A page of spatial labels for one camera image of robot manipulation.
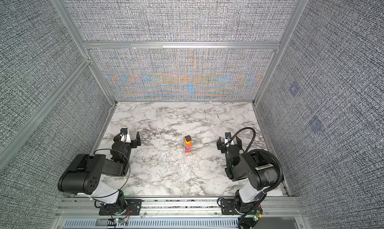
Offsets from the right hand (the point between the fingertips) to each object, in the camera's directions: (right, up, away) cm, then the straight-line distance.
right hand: (230, 136), depth 91 cm
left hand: (-61, +2, -1) cm, 61 cm away
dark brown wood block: (-26, 0, -8) cm, 27 cm away
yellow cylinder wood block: (-26, -3, -7) cm, 27 cm away
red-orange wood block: (-25, -4, -5) cm, 26 cm away
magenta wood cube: (-25, -8, -1) cm, 27 cm away
